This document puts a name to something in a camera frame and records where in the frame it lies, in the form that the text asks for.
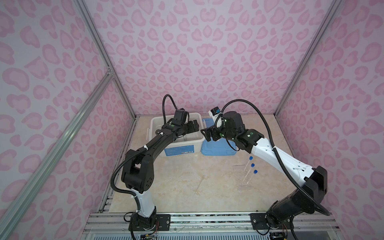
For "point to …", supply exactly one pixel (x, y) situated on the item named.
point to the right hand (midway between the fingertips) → (208, 125)
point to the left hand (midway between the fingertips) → (194, 123)
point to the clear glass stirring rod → (197, 188)
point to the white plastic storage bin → (191, 142)
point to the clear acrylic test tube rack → (239, 174)
